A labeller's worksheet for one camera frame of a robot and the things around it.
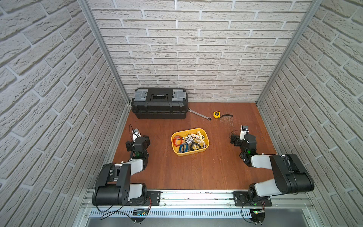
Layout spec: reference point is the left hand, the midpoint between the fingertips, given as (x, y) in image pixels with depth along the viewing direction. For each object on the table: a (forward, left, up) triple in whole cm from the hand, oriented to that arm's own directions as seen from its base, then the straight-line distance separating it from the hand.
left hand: (138, 135), depth 89 cm
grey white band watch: (-1, -34, -3) cm, 34 cm away
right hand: (+2, -69, -1) cm, 69 cm away
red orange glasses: (0, -26, -6) cm, 26 cm away
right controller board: (-43, -68, -7) cm, 80 cm away
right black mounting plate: (-36, -61, -7) cm, 71 cm away
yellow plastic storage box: (-6, -38, -5) cm, 39 cm away
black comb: (+23, -65, -6) cm, 69 cm away
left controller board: (-40, -7, -10) cm, 42 cm away
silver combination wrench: (+20, -50, -7) cm, 54 cm away
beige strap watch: (0, -40, -2) cm, 40 cm away
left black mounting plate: (-35, -14, -8) cm, 38 cm away
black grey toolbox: (+20, -13, +10) cm, 26 cm away
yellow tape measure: (+23, -56, -5) cm, 61 cm away
